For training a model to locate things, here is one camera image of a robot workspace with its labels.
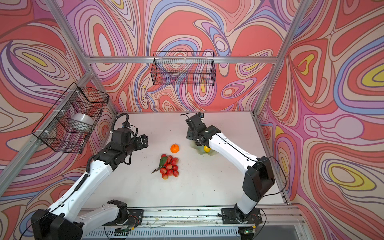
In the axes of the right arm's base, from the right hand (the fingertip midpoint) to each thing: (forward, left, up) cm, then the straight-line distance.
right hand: (194, 136), depth 84 cm
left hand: (-2, +28, +3) cm, 28 cm away
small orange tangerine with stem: (+1, +13, -15) cm, 20 cm away
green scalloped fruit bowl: (+2, -4, -17) cm, 18 cm away
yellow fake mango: (0, -8, -14) cm, 16 cm away
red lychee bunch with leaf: (-12, +15, -12) cm, 23 cm away
